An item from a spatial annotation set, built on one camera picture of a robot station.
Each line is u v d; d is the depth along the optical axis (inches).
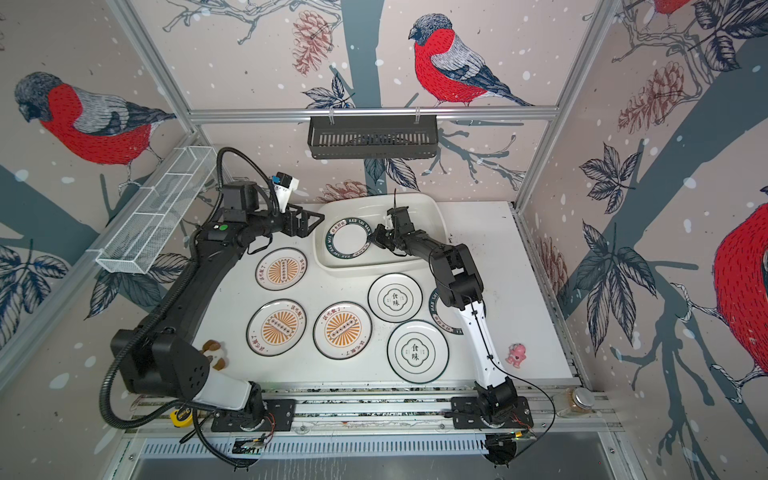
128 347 15.4
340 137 42.1
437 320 35.1
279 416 28.9
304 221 27.5
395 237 35.7
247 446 28.1
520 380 25.9
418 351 32.9
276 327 34.9
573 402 26.6
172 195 32.7
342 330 34.6
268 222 25.9
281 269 40.8
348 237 43.5
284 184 26.6
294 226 27.4
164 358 16.1
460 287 25.7
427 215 43.9
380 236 38.5
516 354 32.1
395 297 37.4
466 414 29.1
